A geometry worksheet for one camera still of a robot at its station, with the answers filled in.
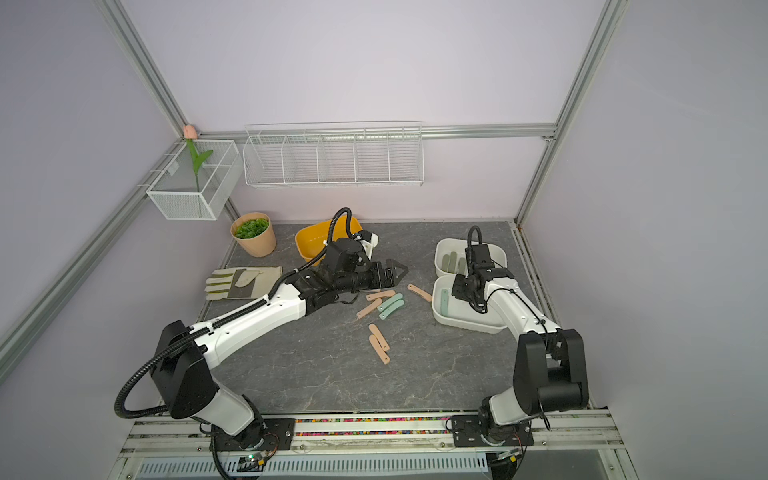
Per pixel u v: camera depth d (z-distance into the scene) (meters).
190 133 0.89
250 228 1.02
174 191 0.86
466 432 0.74
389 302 0.97
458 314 0.89
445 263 1.08
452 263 1.08
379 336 0.89
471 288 0.65
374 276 0.69
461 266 1.06
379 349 0.87
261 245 1.05
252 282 1.02
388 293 0.99
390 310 0.96
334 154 0.98
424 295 0.98
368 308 0.96
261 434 0.69
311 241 1.15
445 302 0.97
